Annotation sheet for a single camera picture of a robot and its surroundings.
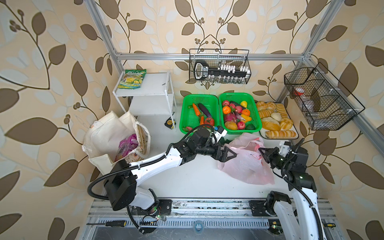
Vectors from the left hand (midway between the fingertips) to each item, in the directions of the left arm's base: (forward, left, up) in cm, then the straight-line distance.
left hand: (233, 153), depth 68 cm
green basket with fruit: (+40, -13, -18) cm, 46 cm away
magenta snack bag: (+9, +58, -13) cm, 60 cm away
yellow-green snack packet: (+39, +55, +11) cm, 68 cm away
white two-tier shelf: (+30, +41, +7) cm, 51 cm away
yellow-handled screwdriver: (-24, -47, -23) cm, 57 cm away
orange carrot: (+45, +19, -20) cm, 53 cm away
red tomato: (+32, +9, -17) cm, 38 cm away
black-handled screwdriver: (-27, +56, -22) cm, 66 cm away
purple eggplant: (+48, +14, -21) cm, 54 cm away
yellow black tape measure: (+32, +38, -21) cm, 54 cm away
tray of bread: (+33, -37, -18) cm, 53 cm away
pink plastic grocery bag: (-3, -9, -7) cm, 12 cm away
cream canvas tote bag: (+8, +68, -6) cm, 69 cm away
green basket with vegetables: (+37, +24, -25) cm, 51 cm away
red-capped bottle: (+33, -38, +10) cm, 51 cm away
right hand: (+5, -15, -6) cm, 17 cm away
